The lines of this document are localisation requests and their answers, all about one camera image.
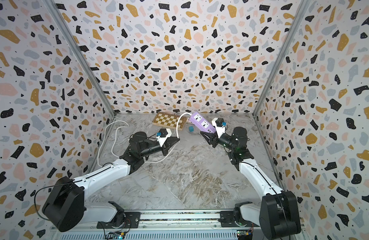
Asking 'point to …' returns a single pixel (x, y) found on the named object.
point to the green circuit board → (116, 235)
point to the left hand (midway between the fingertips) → (179, 138)
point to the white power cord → (128, 125)
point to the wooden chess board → (170, 121)
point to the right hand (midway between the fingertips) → (205, 129)
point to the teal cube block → (191, 128)
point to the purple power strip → (202, 122)
